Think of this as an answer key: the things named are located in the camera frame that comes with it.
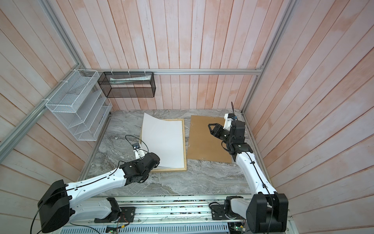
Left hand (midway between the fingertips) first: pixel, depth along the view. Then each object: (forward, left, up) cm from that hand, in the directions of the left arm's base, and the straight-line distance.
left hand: (147, 157), depth 83 cm
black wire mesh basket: (+40, +15, +22) cm, 48 cm away
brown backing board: (+17, -36, -14) cm, 42 cm away
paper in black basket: (+41, +21, +24) cm, 52 cm away
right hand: (+13, -37, +13) cm, 41 cm away
